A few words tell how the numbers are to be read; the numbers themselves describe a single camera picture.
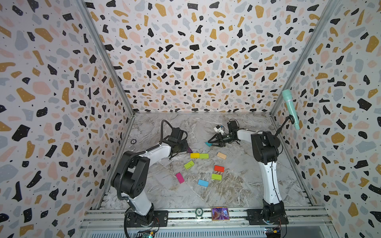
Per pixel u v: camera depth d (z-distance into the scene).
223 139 0.96
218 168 0.93
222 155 0.97
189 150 0.97
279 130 0.95
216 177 0.89
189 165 0.92
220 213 0.75
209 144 1.01
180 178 0.88
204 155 0.97
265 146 0.67
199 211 0.70
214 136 0.98
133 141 1.03
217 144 1.00
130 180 0.46
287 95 0.82
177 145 0.70
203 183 0.86
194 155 0.97
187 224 0.73
